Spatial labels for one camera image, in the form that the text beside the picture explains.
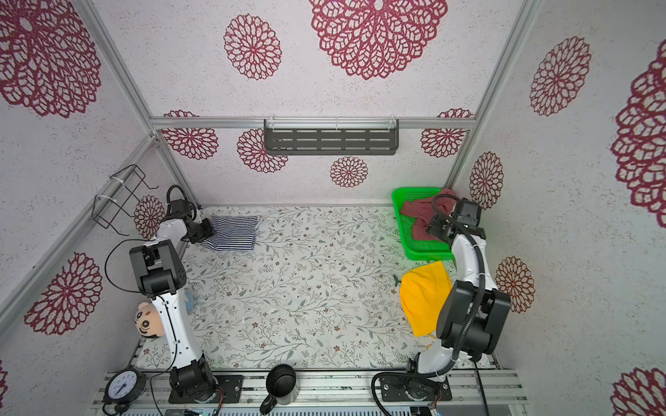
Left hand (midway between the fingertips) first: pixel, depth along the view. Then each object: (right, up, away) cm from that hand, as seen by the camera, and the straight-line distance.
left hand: (215, 231), depth 109 cm
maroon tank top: (+91, +9, +7) cm, 92 cm away
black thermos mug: (+35, -44, -35) cm, 67 cm away
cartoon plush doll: (-6, -27, -31) cm, 42 cm away
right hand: (+86, +3, -21) cm, 89 cm away
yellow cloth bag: (+81, -21, -18) cm, 86 cm away
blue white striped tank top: (+8, -1, -2) cm, 8 cm away
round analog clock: (-9, -43, -37) cm, 58 cm away
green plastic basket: (+83, -7, -4) cm, 83 cm away
